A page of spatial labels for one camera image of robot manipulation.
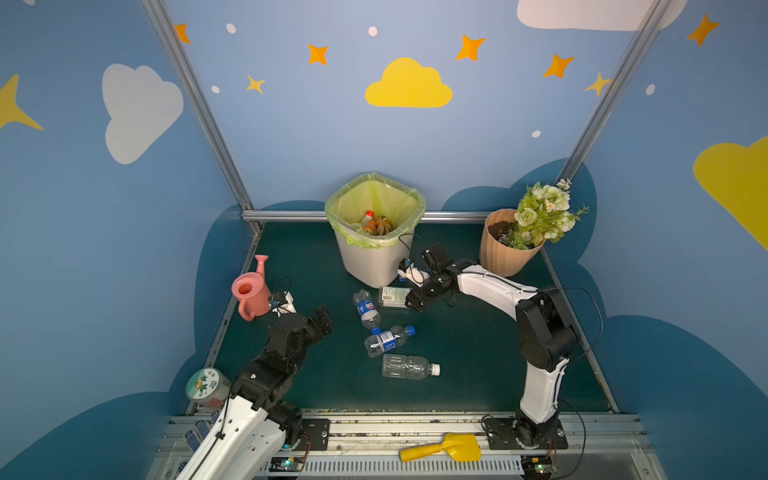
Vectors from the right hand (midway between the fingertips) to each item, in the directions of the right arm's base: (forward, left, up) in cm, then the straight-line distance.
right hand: (418, 290), depth 95 cm
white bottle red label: (+24, +18, +8) cm, 31 cm away
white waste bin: (+4, +15, +7) cm, 16 cm away
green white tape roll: (-33, +53, +3) cm, 63 cm away
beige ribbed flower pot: (+12, -27, +4) cm, 30 cm away
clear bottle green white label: (-1, +8, -4) cm, 9 cm away
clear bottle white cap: (-24, +3, -1) cm, 25 cm away
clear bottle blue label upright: (-7, +16, -2) cm, 17 cm away
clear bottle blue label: (-17, +12, -5) cm, 21 cm away
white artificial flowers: (+16, -36, +19) cm, 44 cm away
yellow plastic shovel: (-41, -11, -7) cm, 43 cm away
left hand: (-16, +27, +12) cm, 33 cm away
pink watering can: (-7, +50, +5) cm, 51 cm away
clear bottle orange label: (+19, +14, +10) cm, 25 cm away
